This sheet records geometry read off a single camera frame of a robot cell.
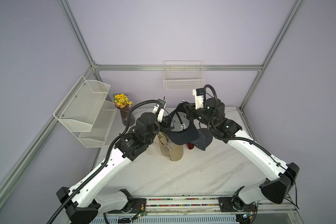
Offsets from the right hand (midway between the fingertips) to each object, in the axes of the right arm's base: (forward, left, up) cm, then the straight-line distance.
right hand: (185, 106), depth 70 cm
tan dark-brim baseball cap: (-8, +7, -35) cm, 37 cm away
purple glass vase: (+18, +41, -21) cm, 50 cm away
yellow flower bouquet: (+18, +40, -11) cm, 45 cm away
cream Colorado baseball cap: (-4, +21, -37) cm, 43 cm away
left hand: (-5, +13, +1) cm, 15 cm away
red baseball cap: (-5, -5, -32) cm, 33 cm away
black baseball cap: (-6, 0, -15) cm, 16 cm away
